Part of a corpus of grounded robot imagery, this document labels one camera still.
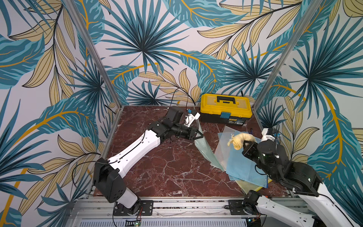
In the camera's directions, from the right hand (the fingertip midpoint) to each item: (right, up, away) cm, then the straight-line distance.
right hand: (243, 142), depth 63 cm
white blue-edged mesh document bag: (-1, -11, +32) cm, 34 cm away
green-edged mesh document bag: (-17, -4, +6) cm, 18 cm away
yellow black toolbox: (+8, +17, +32) cm, 38 cm away
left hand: (-17, +1, +5) cm, 18 cm away
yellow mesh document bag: (+10, -29, +19) cm, 36 cm away
